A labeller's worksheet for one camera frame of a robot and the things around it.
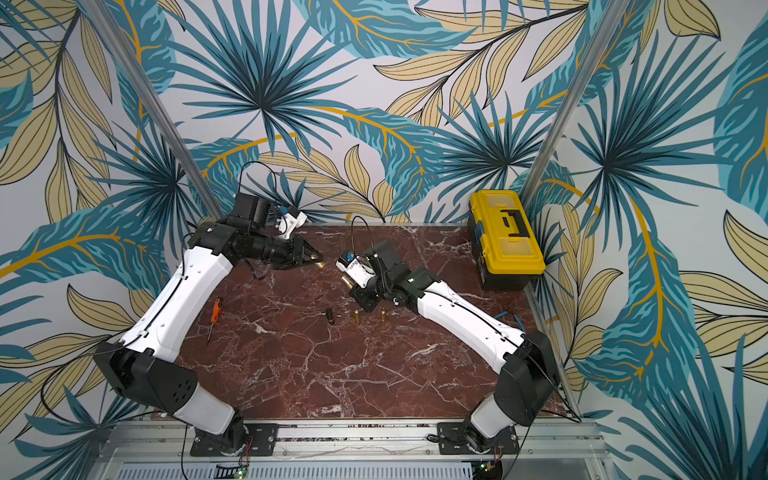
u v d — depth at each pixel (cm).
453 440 73
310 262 71
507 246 93
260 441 73
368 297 68
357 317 91
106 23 69
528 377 41
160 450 74
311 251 71
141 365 40
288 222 66
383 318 91
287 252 64
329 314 89
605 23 70
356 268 68
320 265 72
